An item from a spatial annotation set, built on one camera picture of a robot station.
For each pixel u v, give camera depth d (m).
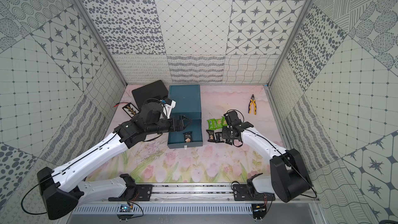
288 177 0.42
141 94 1.11
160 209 0.70
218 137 0.89
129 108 1.04
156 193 0.75
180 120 0.62
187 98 0.84
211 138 0.90
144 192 0.73
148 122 0.53
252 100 1.11
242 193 0.73
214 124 0.98
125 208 0.72
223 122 0.98
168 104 0.66
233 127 0.65
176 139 0.85
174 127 0.61
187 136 0.84
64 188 0.39
